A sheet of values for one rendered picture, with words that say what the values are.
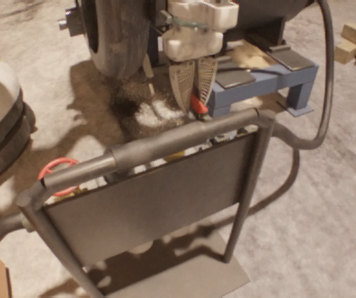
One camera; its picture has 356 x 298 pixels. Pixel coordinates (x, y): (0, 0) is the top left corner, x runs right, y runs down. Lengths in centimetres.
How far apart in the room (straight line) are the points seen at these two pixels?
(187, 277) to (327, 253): 45
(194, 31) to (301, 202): 76
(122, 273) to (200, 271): 23
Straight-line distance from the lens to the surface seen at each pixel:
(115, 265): 88
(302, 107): 146
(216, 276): 86
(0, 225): 50
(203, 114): 54
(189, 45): 48
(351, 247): 105
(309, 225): 102
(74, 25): 115
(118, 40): 84
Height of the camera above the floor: 81
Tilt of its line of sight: 45 degrees down
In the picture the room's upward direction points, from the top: 1 degrees counter-clockwise
